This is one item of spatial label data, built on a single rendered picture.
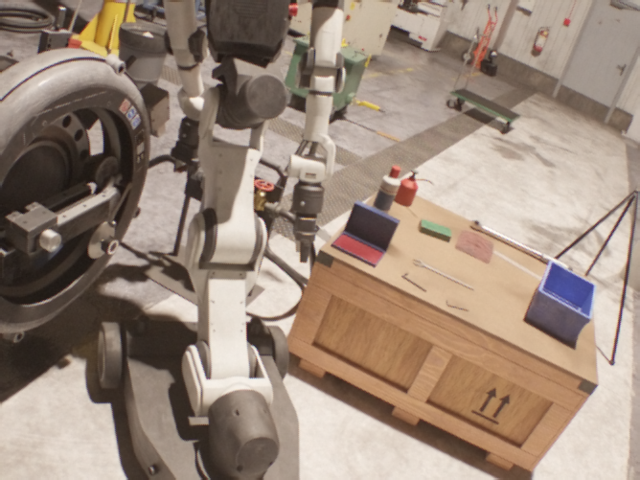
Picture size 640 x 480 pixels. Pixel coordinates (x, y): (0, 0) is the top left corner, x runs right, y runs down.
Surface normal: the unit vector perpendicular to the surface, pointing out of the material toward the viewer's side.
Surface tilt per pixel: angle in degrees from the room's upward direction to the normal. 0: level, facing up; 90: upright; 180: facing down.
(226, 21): 77
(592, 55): 90
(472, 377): 90
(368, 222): 84
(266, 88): 61
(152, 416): 0
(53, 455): 0
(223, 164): 50
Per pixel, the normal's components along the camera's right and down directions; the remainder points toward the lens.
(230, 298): 0.44, -0.19
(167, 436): 0.29, -0.84
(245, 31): 0.11, 0.30
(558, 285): -0.49, 0.29
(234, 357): 0.42, -0.42
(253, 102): 0.43, 0.07
